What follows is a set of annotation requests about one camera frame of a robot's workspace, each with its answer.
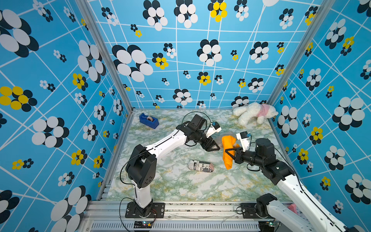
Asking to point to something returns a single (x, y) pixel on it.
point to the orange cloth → (228, 141)
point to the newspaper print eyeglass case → (201, 166)
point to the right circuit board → (266, 226)
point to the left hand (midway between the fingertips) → (218, 143)
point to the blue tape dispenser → (149, 121)
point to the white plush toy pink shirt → (254, 109)
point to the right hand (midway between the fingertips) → (228, 150)
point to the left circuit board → (143, 224)
